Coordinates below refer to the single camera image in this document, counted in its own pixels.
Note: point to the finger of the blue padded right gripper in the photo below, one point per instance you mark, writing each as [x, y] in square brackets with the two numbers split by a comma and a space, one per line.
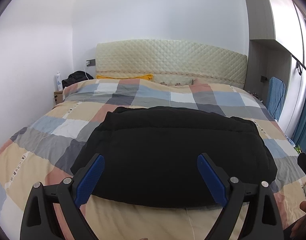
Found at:
[215, 179]

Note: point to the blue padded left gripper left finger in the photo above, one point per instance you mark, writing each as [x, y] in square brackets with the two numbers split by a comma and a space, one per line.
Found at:
[86, 179]

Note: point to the black puffer jacket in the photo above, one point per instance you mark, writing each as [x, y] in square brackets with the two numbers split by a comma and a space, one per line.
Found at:
[151, 155]

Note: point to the black clothes on nightstand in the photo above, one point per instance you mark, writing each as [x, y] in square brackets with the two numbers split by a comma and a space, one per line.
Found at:
[76, 77]

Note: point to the person's right hand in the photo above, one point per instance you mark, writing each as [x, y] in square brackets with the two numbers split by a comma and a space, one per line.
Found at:
[296, 226]

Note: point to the plaid patchwork duvet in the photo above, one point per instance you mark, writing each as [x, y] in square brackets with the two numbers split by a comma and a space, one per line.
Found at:
[45, 151]

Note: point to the blue towel on shelf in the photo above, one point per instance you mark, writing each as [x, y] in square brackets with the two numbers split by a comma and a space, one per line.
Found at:
[275, 97]

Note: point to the wooden nightstand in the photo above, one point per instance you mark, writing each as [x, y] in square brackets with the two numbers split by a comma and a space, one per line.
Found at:
[58, 97]

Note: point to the white spray bottle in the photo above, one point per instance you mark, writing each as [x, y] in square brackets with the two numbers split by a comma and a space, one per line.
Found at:
[59, 81]

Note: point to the floral pillow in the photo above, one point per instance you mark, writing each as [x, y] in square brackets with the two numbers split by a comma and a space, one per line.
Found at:
[172, 80]

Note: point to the grey wardrobe cabinet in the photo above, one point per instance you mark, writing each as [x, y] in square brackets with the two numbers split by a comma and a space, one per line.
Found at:
[277, 32]

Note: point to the yellow cloth at headboard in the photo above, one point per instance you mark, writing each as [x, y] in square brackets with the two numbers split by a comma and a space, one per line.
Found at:
[148, 77]

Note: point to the cream quilted headboard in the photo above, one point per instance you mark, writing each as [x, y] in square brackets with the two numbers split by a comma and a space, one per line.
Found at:
[171, 57]

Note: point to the black charger on shelf wall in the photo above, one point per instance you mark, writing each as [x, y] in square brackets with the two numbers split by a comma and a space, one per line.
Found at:
[264, 79]

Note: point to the black cabinet door handle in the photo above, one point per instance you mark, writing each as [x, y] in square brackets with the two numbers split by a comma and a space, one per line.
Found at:
[299, 68]

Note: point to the grey wall socket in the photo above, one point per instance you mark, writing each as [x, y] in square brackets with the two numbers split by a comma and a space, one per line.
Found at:
[91, 62]

